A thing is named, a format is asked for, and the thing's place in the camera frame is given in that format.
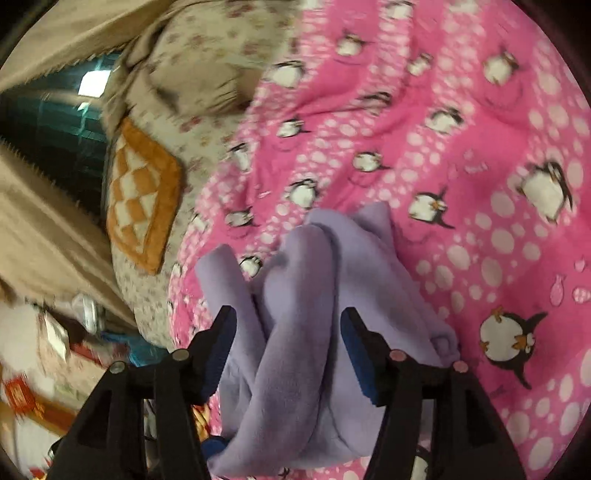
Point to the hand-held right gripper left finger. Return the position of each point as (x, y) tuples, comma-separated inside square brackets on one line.
[(217, 364)]

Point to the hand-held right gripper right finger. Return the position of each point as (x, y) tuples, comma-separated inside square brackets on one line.
[(364, 364)]

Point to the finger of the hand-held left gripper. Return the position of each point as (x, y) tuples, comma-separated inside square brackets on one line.
[(214, 446)]

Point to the purple fleece jacket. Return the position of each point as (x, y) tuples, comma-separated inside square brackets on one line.
[(300, 286)]

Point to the blue plastic bag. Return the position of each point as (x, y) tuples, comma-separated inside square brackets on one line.
[(134, 348)]

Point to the clear plastic bag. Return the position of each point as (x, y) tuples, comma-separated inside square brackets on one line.
[(87, 311)]

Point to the orange checkered mat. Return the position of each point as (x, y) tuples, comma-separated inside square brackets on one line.
[(159, 221)]

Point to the red packaging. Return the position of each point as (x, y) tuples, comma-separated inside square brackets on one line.
[(23, 392)]

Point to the pink penguin print blanket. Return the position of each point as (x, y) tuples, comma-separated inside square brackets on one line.
[(461, 161)]

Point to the beige curtain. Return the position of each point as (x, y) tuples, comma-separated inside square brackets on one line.
[(69, 37), (41, 221)]

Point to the floral quilt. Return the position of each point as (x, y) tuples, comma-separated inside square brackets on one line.
[(203, 69)]

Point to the dark window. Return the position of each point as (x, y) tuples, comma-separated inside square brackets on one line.
[(46, 120)]

